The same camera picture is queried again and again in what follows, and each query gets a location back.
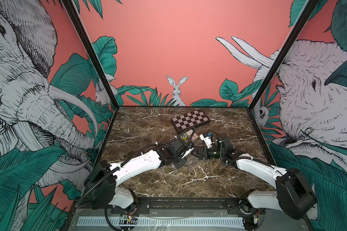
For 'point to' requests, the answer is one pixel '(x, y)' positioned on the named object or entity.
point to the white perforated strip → (158, 221)
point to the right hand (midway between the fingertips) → (193, 151)
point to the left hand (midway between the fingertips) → (182, 155)
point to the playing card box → (195, 136)
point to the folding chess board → (182, 123)
